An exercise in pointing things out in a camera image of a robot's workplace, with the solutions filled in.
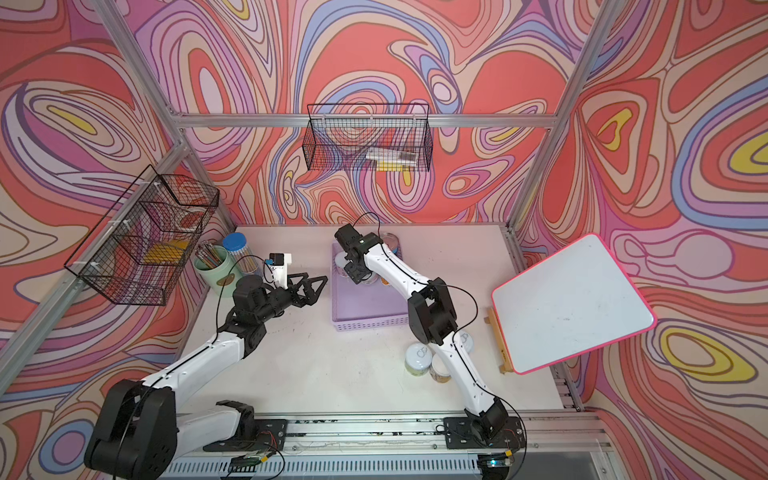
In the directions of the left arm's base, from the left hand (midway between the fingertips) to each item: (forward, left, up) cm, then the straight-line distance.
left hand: (318, 278), depth 81 cm
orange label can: (-7, -18, +9) cm, 22 cm away
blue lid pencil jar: (+12, +27, -3) cm, 29 cm away
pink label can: (+17, -3, -14) cm, 22 cm away
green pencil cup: (+7, +33, -5) cm, 34 cm away
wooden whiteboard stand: (-18, -52, -15) cm, 57 cm away
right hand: (+12, -13, -13) cm, 22 cm away
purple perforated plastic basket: (+2, -13, -19) cm, 23 cm away
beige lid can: (-20, -33, -13) cm, 41 cm away
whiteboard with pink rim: (-7, -68, -2) cm, 69 cm away
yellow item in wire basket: (-1, +34, +12) cm, 36 cm away
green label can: (-16, -28, -15) cm, 35 cm away
